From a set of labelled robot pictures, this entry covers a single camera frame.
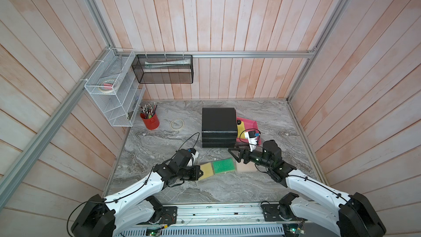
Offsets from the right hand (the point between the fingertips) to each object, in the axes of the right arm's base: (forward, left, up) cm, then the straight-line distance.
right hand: (232, 147), depth 79 cm
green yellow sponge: (-4, +4, -13) cm, 14 cm away
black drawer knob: (+16, -4, +1) cm, 16 cm away
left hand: (-11, +15, -9) cm, 21 cm away
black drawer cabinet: (+10, +6, +3) cm, 12 cm away
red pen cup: (+20, +48, -8) cm, 53 cm away
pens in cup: (+22, +47, +2) cm, 52 cm away
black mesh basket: (+50, +42, +11) cm, 67 cm away
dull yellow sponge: (-7, +13, -12) cm, 19 cm away
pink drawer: (+24, -14, -14) cm, 31 cm away
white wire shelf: (+13, +55, +15) cm, 58 cm away
